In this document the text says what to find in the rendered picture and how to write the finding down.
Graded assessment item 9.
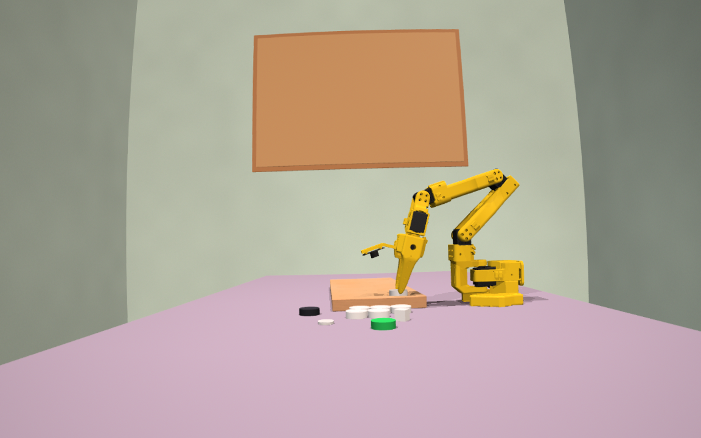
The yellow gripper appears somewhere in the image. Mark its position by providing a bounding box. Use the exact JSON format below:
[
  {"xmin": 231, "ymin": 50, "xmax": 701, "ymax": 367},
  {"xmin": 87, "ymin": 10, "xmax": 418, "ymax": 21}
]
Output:
[{"xmin": 361, "ymin": 233, "xmax": 428, "ymax": 294}]

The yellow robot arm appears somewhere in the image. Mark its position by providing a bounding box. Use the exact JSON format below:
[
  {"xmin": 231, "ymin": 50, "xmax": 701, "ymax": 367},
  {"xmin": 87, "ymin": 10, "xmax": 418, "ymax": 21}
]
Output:
[{"xmin": 403, "ymin": 169, "xmax": 523, "ymax": 307}]

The green disc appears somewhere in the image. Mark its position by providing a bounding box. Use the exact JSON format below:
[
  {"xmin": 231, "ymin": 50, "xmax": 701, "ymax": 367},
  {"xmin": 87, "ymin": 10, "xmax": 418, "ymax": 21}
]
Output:
[{"xmin": 371, "ymin": 318, "xmax": 396, "ymax": 330}]

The black disc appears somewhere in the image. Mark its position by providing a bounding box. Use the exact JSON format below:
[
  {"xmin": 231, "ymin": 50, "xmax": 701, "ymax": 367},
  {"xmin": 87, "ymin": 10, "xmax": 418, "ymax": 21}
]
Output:
[{"xmin": 299, "ymin": 307, "xmax": 320, "ymax": 316}]

